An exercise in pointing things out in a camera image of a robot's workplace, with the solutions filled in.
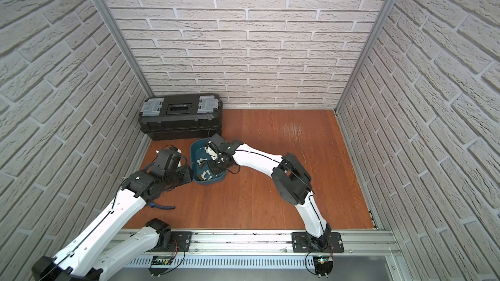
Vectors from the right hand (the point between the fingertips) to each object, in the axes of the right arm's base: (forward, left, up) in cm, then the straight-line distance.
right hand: (216, 167), depth 87 cm
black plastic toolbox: (+23, +25, +12) cm, 36 cm away
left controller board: (-33, +21, -9) cm, 40 cm away
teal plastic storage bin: (+13, +12, -5) cm, 18 cm away
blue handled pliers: (-15, +23, -5) cm, 28 cm away
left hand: (-5, +7, +9) cm, 12 cm away
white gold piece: (-2, +8, -5) cm, 10 cm away
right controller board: (-39, -41, -7) cm, 57 cm away
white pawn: (+7, +11, -5) cm, 14 cm away
